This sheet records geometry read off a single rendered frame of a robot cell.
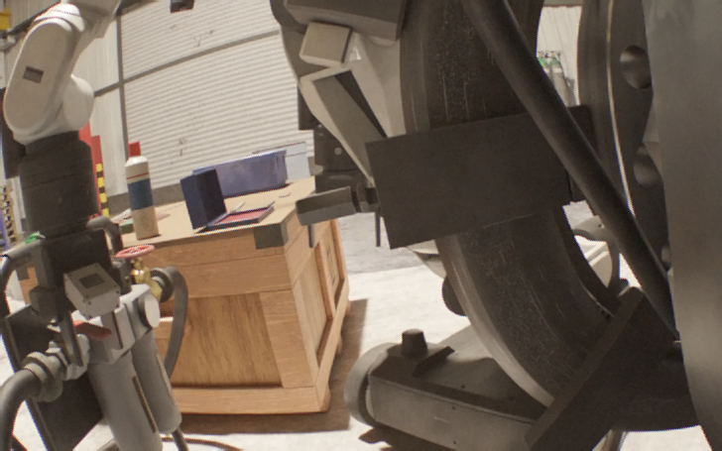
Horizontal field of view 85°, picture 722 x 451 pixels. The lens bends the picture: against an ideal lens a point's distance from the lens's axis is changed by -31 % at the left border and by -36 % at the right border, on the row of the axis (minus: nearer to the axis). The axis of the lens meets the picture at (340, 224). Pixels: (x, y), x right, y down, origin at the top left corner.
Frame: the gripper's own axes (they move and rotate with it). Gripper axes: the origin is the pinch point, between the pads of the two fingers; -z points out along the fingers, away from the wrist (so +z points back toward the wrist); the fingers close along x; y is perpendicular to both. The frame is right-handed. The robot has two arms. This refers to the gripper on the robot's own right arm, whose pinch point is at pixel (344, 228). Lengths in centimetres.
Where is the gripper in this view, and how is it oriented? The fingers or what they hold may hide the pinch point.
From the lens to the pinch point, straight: 96.3
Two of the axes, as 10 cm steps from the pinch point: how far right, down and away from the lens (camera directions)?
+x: -9.9, 0.2, 1.0
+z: -0.4, -9.7, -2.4
